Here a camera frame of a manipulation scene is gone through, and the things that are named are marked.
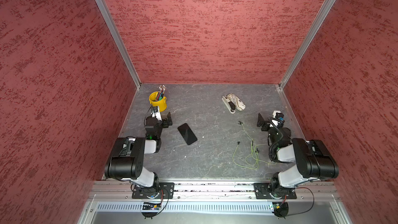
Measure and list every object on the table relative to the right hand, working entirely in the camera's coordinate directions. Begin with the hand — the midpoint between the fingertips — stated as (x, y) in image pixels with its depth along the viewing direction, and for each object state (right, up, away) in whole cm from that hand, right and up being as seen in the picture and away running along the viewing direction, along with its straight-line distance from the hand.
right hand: (265, 115), depth 90 cm
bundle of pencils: (-65, +12, +8) cm, 67 cm away
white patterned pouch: (-12, +5, +16) cm, 21 cm away
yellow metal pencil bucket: (-65, +6, +8) cm, 65 cm away
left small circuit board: (-60, -41, -18) cm, 75 cm away
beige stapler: (-19, +5, +14) cm, 24 cm away
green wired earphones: (-8, -22, -3) cm, 24 cm away
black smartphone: (-47, -13, +5) cm, 49 cm away
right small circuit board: (-2, -41, -18) cm, 45 cm away
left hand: (-63, -1, +4) cm, 63 cm away
